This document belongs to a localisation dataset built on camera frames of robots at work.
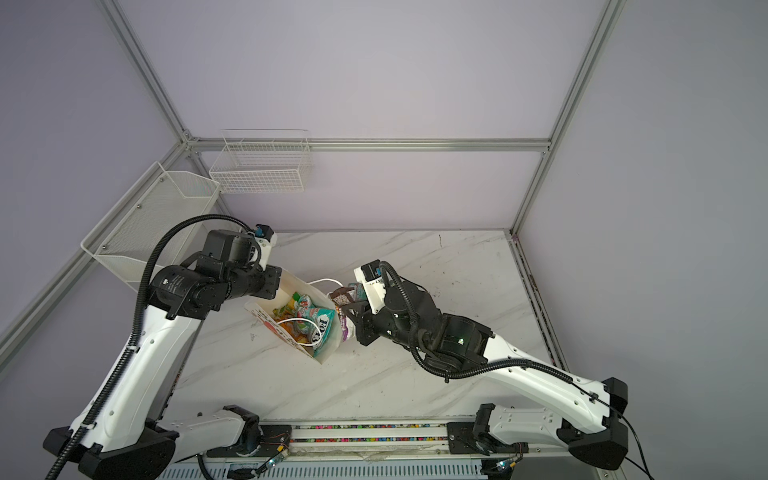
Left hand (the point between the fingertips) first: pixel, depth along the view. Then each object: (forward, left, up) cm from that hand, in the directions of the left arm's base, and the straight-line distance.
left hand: (271, 278), depth 68 cm
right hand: (-10, -17, +3) cm, 20 cm away
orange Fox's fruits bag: (+2, +2, -19) cm, 19 cm away
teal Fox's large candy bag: (-4, -9, -13) cm, 16 cm away
